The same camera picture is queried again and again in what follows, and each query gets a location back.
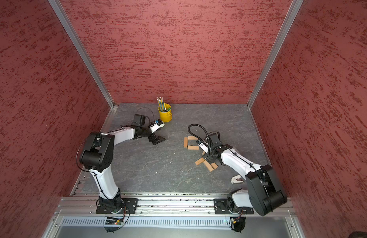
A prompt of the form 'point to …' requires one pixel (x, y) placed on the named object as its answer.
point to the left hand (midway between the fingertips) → (161, 135)
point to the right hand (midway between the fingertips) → (211, 153)
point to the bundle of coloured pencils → (160, 103)
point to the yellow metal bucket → (165, 116)
